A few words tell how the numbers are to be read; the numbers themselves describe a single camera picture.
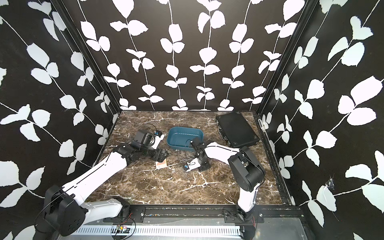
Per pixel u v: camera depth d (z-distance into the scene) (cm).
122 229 71
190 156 95
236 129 110
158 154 70
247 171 48
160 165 90
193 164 78
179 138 106
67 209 38
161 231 70
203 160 78
